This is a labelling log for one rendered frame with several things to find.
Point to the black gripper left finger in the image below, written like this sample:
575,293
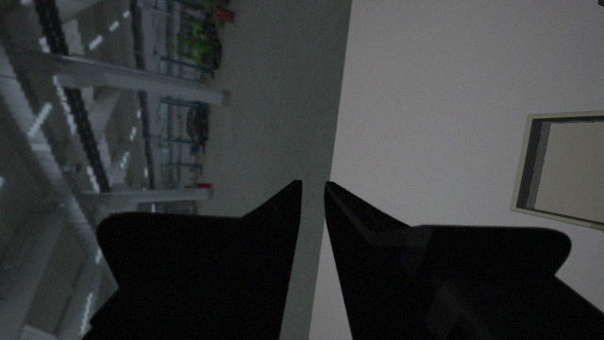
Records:
254,252

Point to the shallow beige rectangular tray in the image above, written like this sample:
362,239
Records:
560,175

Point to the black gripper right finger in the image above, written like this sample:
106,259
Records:
385,266

